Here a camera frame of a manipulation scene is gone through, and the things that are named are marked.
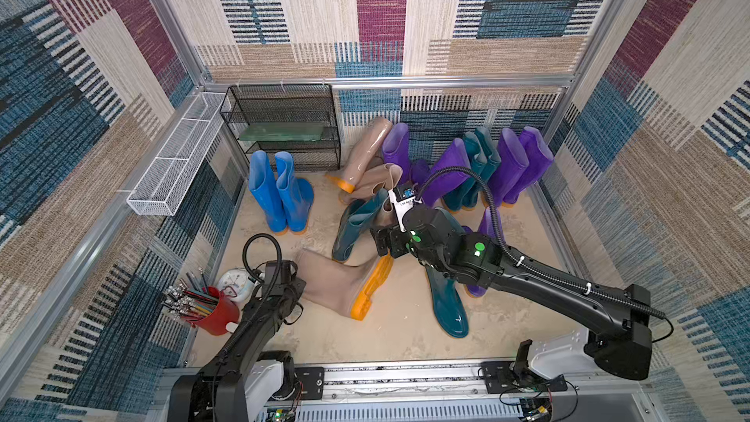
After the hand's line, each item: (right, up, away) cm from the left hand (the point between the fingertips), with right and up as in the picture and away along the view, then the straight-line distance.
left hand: (300, 282), depth 89 cm
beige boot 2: (+27, +32, -6) cm, 43 cm away
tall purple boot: (+63, +37, -2) cm, 73 cm away
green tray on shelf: (-7, +46, +5) cm, 47 cm away
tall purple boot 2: (+71, +38, -2) cm, 81 cm away
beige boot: (+18, +39, +8) cm, 44 cm away
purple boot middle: (+50, +18, -18) cm, 56 cm away
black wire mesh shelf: (-7, +54, +19) cm, 58 cm away
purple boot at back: (+29, +40, -1) cm, 49 cm away
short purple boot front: (+47, +38, +2) cm, 61 cm away
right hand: (+27, +19, -19) cm, 38 cm away
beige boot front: (+13, 0, -6) cm, 14 cm away
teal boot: (+18, +21, -10) cm, 30 cm away
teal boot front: (+43, -4, -10) cm, 44 cm away
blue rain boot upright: (-8, +28, -8) cm, 30 cm away
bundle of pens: (-20, +2, -20) cm, 29 cm away
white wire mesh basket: (-43, +31, +5) cm, 53 cm away
